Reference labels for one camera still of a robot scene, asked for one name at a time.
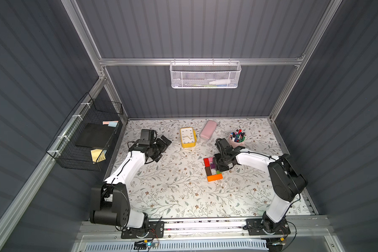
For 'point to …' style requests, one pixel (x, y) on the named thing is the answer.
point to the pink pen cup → (237, 139)
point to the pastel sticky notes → (111, 124)
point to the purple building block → (212, 166)
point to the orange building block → (214, 177)
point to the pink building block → (210, 159)
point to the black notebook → (97, 136)
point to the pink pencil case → (208, 129)
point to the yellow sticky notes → (98, 155)
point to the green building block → (218, 172)
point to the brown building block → (208, 171)
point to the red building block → (206, 162)
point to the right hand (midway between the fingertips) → (210, 164)
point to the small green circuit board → (143, 244)
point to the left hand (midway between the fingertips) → (170, 146)
